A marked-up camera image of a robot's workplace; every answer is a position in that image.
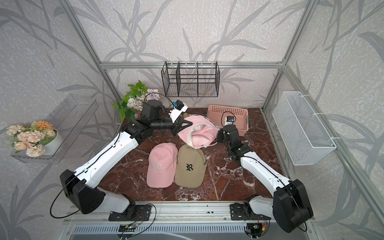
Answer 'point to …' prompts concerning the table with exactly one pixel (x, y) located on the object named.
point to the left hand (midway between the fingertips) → (190, 123)
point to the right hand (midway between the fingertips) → (221, 128)
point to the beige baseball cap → (191, 166)
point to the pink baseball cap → (162, 163)
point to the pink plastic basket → (218, 113)
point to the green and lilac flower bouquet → (131, 105)
